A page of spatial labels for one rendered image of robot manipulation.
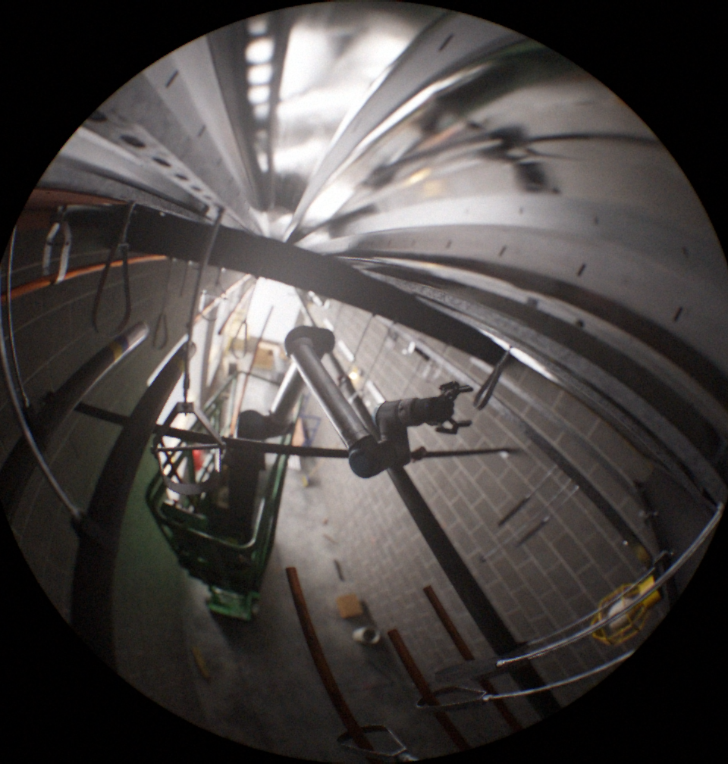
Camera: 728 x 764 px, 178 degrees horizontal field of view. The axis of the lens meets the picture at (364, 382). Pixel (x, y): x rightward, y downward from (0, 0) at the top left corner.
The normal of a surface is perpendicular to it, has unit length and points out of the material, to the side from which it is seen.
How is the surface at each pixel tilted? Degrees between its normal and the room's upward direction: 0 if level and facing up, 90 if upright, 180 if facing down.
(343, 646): 0
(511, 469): 90
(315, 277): 90
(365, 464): 91
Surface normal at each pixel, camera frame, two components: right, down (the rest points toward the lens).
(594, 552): -0.85, -0.18
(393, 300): 0.35, 0.50
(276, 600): 0.39, -0.85
